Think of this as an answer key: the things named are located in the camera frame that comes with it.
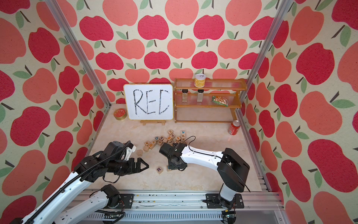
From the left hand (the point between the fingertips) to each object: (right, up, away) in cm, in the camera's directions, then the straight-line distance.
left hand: (142, 171), depth 67 cm
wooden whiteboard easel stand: (-8, +23, +37) cm, 44 cm away
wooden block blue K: (+21, +16, +34) cm, 43 cm away
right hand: (+16, -4, +15) cm, 22 cm away
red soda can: (+57, +20, +28) cm, 66 cm away
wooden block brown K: (-4, +9, +27) cm, 29 cm away
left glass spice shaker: (+22, +41, +30) cm, 56 cm away
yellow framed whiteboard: (-3, +38, +31) cm, 49 cm away
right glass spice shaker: (+33, +42, +29) cm, 61 cm away
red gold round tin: (-30, +29, +44) cm, 60 cm away
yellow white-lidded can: (+32, +51, +21) cm, 63 cm away
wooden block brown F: (+21, +14, +31) cm, 40 cm away
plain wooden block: (-8, +3, +23) cm, 25 cm away
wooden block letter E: (+11, -6, +19) cm, 23 cm away
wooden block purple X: (+6, +12, +30) cm, 33 cm away
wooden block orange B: (-1, +7, +26) cm, 27 cm away
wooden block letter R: (+6, -5, +16) cm, 18 cm away
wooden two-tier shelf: (+60, +51, +47) cm, 91 cm away
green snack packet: (+47, +39, +28) cm, 67 cm away
